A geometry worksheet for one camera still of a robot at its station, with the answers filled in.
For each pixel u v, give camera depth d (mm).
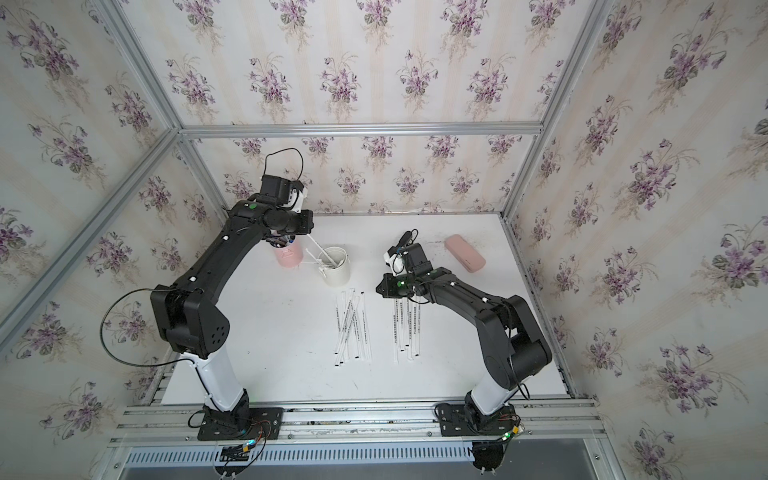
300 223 768
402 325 904
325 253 949
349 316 925
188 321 472
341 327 900
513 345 454
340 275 951
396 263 798
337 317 924
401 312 928
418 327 897
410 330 884
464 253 1079
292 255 992
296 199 718
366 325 904
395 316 924
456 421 732
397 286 778
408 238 1075
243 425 663
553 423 741
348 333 881
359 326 904
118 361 439
